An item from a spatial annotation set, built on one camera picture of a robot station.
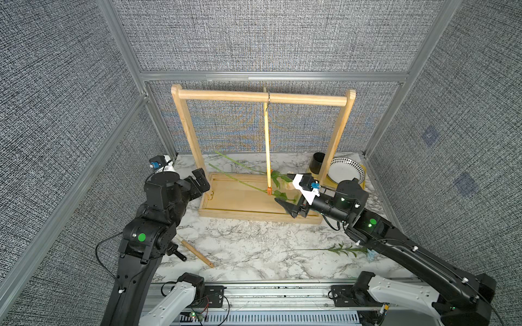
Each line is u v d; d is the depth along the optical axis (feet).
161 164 1.62
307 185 1.56
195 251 2.75
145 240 1.24
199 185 1.81
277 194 2.54
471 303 1.25
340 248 2.78
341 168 3.69
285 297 2.45
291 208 1.77
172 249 2.73
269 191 2.34
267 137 2.09
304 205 1.76
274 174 2.58
